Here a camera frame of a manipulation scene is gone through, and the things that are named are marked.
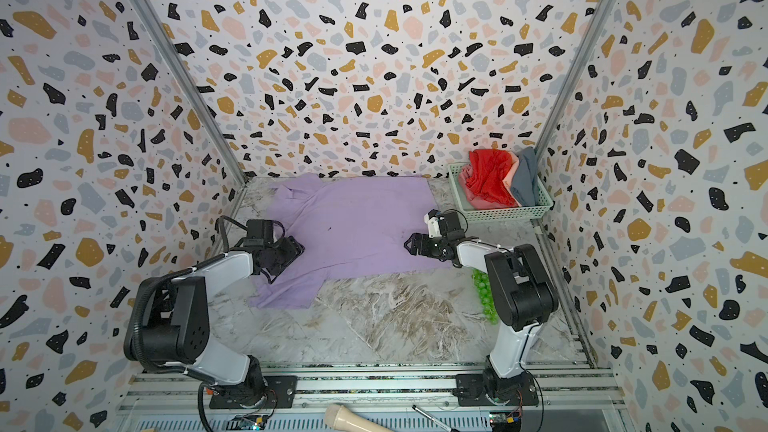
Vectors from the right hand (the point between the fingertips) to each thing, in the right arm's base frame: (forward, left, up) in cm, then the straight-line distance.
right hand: (410, 239), depth 96 cm
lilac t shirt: (+9, +23, -6) cm, 25 cm away
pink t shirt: (+19, -25, -4) cm, 32 cm away
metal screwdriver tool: (-47, -6, -5) cm, 47 cm away
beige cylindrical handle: (-47, +16, -1) cm, 50 cm away
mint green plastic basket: (+18, -48, -3) cm, 52 cm away
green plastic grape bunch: (-16, -22, -3) cm, 28 cm away
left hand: (-4, +35, +1) cm, 35 cm away
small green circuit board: (-48, +38, -5) cm, 62 cm away
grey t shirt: (+24, -42, +2) cm, 48 cm away
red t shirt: (+25, -27, +3) cm, 38 cm away
